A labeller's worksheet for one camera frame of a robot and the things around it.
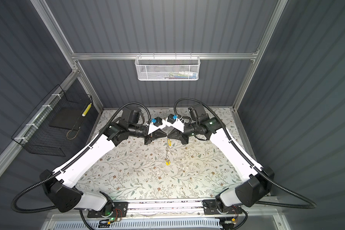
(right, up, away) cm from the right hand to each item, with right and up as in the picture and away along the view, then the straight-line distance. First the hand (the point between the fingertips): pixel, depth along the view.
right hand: (170, 136), depth 70 cm
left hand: (-2, +2, 0) cm, 3 cm away
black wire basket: (-62, 0, -4) cm, 62 cm away
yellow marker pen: (-49, +14, +12) cm, 52 cm away
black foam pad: (-54, +9, +4) cm, 55 cm away
